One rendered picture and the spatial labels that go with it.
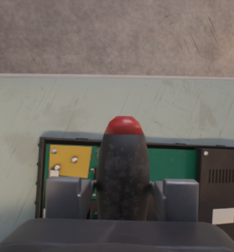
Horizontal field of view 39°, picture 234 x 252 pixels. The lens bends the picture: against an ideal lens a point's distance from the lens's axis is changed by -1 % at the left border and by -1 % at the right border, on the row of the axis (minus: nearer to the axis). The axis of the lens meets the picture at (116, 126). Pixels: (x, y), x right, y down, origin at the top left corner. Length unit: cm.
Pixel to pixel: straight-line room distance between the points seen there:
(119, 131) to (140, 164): 2
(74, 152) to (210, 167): 16
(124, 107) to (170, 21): 133
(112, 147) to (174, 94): 25
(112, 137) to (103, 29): 135
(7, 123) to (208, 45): 153
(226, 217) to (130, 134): 29
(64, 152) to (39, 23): 112
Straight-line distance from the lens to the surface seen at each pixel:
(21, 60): 137
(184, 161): 40
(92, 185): 16
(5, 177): 34
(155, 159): 38
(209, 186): 41
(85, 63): 144
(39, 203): 34
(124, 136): 16
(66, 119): 35
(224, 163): 42
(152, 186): 16
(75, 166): 34
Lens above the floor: 133
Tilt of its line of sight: 65 degrees down
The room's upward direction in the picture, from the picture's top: 90 degrees clockwise
